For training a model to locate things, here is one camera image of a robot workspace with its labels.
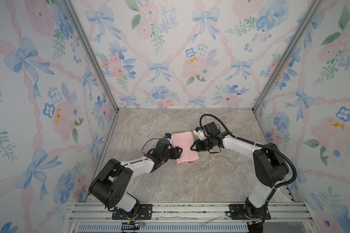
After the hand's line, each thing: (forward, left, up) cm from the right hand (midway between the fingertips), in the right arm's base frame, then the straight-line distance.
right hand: (192, 147), depth 90 cm
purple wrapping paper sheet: (+3, +5, +3) cm, 6 cm away
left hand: (-2, +7, +1) cm, 8 cm away
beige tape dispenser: (+19, -19, -2) cm, 27 cm away
